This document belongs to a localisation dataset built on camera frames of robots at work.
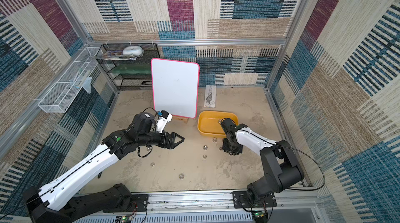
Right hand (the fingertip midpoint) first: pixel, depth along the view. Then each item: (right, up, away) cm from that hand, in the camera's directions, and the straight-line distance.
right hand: (229, 148), depth 89 cm
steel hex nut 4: (-13, 0, +2) cm, 13 cm away
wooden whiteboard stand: (-25, +15, +8) cm, 31 cm away
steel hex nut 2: (-8, +4, +5) cm, 10 cm away
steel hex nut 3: (-5, 0, +2) cm, 5 cm away
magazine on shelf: (-66, +54, +3) cm, 85 cm away
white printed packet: (-9, +31, +26) cm, 41 cm away
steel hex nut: (-4, +14, +13) cm, 19 cm away
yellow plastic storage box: (-12, +12, +9) cm, 19 cm away
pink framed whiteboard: (-31, +36, +2) cm, 47 cm away
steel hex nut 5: (-26, -12, -8) cm, 30 cm away
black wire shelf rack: (-65, +45, +22) cm, 83 cm away
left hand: (-26, +11, -19) cm, 34 cm away
